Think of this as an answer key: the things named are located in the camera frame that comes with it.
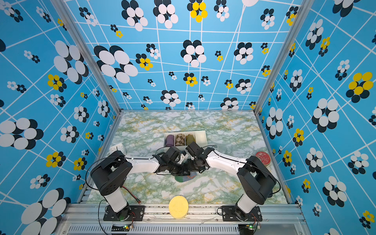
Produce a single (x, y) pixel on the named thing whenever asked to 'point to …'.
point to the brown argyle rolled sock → (179, 139)
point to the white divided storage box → (200, 137)
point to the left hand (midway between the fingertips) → (191, 174)
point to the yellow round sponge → (178, 206)
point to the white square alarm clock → (120, 147)
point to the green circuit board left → (125, 228)
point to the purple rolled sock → (169, 141)
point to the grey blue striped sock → (180, 178)
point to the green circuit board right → (246, 229)
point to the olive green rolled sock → (189, 139)
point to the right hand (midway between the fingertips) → (190, 168)
